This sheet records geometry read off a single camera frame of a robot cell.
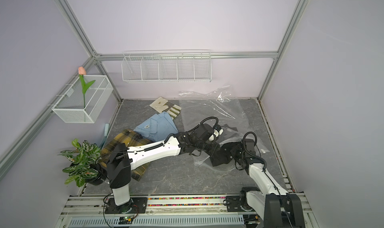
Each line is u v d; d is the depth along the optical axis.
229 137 0.79
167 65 1.00
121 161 0.49
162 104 1.19
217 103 1.13
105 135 1.03
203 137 0.61
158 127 1.02
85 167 0.64
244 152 0.68
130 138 0.93
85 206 0.75
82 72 0.79
